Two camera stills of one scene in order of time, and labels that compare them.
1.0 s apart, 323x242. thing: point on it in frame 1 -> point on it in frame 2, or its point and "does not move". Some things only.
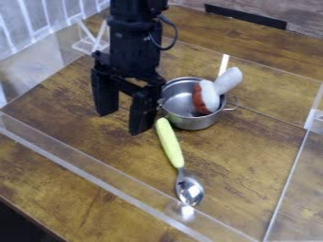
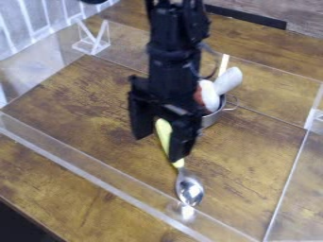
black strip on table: (245, 16) does not move
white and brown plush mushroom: (207, 91) does not move
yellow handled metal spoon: (189, 188) does not move
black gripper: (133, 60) -> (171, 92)
